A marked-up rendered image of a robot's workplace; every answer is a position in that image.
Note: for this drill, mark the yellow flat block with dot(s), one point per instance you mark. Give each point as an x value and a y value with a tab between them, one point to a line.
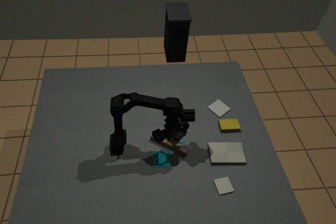
229	125

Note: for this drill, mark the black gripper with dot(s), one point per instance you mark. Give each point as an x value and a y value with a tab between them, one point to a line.
160	135

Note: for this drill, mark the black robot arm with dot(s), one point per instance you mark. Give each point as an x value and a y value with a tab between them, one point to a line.
172	108

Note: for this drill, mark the olive yellow cup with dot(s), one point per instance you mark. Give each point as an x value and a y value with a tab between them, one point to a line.
173	141

